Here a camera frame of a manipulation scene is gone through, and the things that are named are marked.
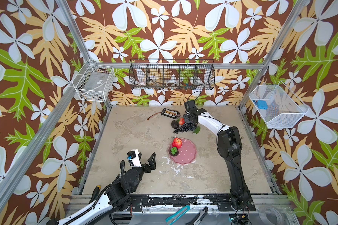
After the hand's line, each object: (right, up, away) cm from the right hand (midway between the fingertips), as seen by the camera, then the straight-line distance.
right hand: (189, 116), depth 104 cm
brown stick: (-29, +1, +11) cm, 31 cm away
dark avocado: (-11, -6, -1) cm, 12 cm away
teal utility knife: (-11, -52, -33) cm, 63 cm away
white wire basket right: (+50, +4, -26) cm, 57 cm away
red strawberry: (-5, -4, 0) cm, 7 cm away
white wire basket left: (-62, +21, -18) cm, 68 cm away
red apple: (-10, -18, -14) cm, 24 cm away
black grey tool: (-1, -53, -35) cm, 64 cm away
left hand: (-26, -21, -27) cm, 43 cm away
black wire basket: (-13, +30, -6) cm, 33 cm away
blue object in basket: (+43, +7, -18) cm, 47 cm away
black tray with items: (-13, +3, +10) cm, 17 cm away
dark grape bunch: (0, -7, -1) cm, 7 cm away
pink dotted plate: (-3, -25, -12) cm, 28 cm away
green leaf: (+6, -11, -1) cm, 12 cm away
